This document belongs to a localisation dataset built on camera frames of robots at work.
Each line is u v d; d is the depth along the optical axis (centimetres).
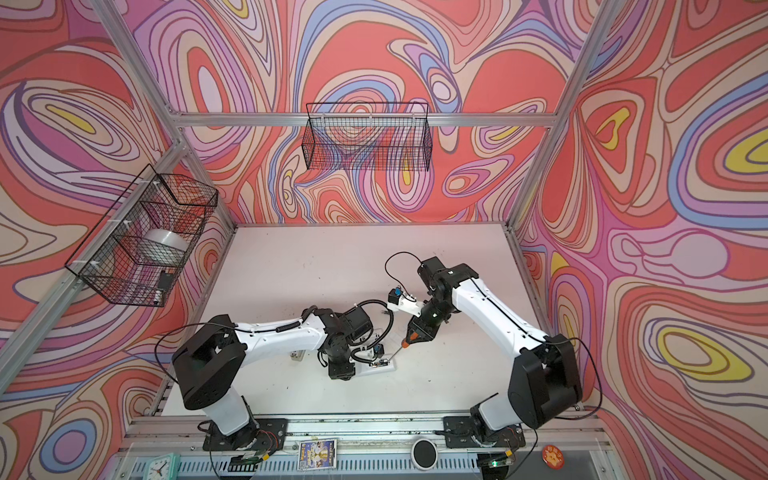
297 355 85
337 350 71
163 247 70
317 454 70
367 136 98
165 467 68
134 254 73
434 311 67
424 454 68
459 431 73
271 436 73
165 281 73
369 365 82
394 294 72
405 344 77
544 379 42
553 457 70
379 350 76
